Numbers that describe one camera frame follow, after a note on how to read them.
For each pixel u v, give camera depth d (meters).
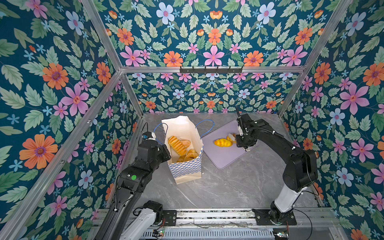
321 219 0.75
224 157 0.96
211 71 0.93
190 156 0.88
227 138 1.02
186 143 0.98
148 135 0.59
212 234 0.77
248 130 0.64
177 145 0.91
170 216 0.74
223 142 0.99
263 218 0.73
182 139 0.96
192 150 0.95
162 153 0.61
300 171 0.46
